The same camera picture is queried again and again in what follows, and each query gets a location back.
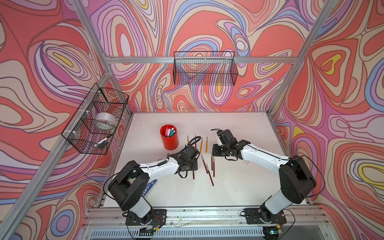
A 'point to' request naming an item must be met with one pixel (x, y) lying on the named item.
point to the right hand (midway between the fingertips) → (213, 154)
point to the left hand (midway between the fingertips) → (197, 165)
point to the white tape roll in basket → (104, 121)
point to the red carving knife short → (202, 157)
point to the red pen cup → (170, 137)
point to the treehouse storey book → (149, 187)
